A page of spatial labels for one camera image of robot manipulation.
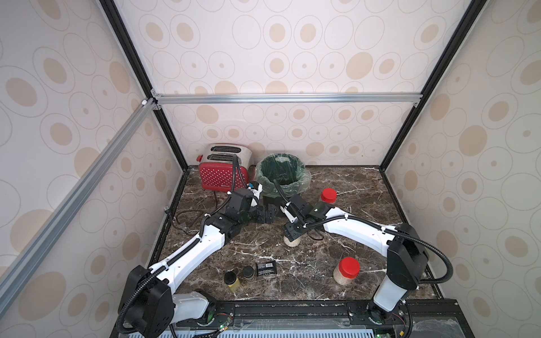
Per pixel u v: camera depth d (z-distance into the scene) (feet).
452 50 2.51
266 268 2.73
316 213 1.96
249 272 2.69
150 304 1.28
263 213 2.30
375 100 3.00
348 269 2.40
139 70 2.67
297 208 2.13
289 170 3.18
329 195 3.08
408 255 1.47
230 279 2.35
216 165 3.21
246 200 2.00
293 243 2.90
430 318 2.40
